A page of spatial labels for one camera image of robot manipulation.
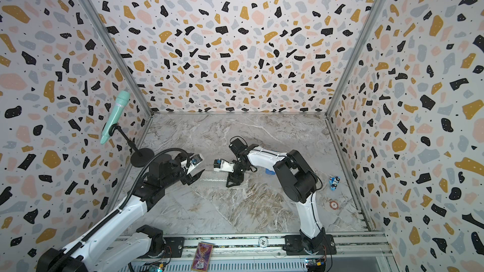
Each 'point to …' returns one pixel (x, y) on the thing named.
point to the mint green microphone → (121, 99)
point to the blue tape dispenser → (270, 172)
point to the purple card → (202, 257)
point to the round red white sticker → (334, 205)
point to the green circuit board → (156, 266)
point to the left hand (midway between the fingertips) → (200, 159)
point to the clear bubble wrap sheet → (261, 204)
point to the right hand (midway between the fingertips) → (232, 179)
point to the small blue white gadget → (333, 182)
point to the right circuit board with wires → (316, 265)
